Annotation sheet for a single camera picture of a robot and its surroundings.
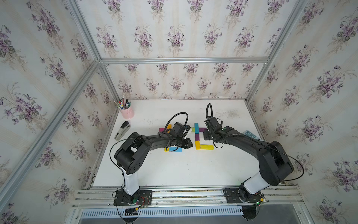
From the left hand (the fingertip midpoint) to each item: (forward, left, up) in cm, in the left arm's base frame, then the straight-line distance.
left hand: (192, 145), depth 90 cm
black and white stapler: (+12, +49, -2) cm, 51 cm away
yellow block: (+1, -4, -3) cm, 5 cm away
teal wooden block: (+14, -4, -2) cm, 15 cm away
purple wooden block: (+7, -4, -2) cm, 9 cm away
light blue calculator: (+10, -42, -1) cm, 43 cm away
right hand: (+6, -11, +4) cm, 13 cm away
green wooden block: (+14, -2, -2) cm, 15 cm away
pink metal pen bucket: (+25, +47, +3) cm, 53 cm away
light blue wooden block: (-6, +10, +5) cm, 12 cm away
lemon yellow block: (-1, -10, -1) cm, 10 cm away
